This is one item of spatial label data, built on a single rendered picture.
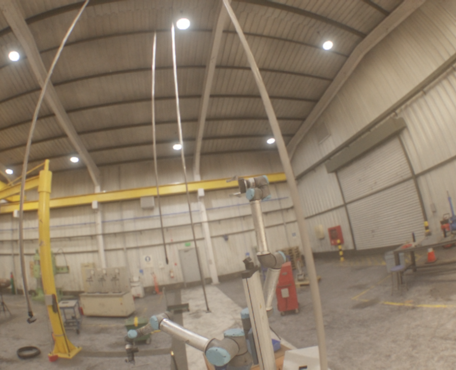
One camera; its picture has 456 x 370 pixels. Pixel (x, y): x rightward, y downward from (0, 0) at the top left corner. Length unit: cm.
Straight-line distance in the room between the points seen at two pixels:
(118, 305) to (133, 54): 839
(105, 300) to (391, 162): 1136
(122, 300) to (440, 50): 1317
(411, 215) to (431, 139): 284
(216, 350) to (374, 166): 903
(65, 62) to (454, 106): 1277
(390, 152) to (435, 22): 533
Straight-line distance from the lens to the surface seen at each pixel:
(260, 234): 173
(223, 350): 149
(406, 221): 913
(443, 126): 831
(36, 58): 846
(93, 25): 778
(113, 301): 785
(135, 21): 758
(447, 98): 836
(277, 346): 305
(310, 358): 210
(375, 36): 995
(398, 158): 898
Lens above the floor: 200
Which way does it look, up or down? 16 degrees up
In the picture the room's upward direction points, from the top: 11 degrees counter-clockwise
